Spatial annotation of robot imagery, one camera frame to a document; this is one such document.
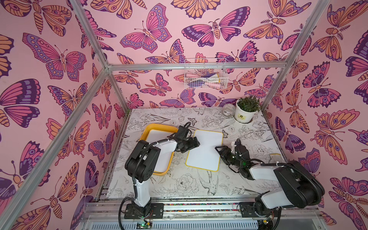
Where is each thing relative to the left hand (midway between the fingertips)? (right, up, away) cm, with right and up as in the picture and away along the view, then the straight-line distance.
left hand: (197, 146), depth 95 cm
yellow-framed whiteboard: (+6, -7, 0) cm, 9 cm away
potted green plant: (+35, +25, +5) cm, 43 cm away
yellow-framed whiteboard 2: (-16, +7, -31) cm, 36 cm away
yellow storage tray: (-36, +11, +5) cm, 38 cm away
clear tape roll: (+27, +25, +19) cm, 42 cm away
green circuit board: (-29, -36, -24) cm, 52 cm away
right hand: (+12, -1, -6) cm, 13 cm away
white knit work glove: (+50, -7, -3) cm, 51 cm away
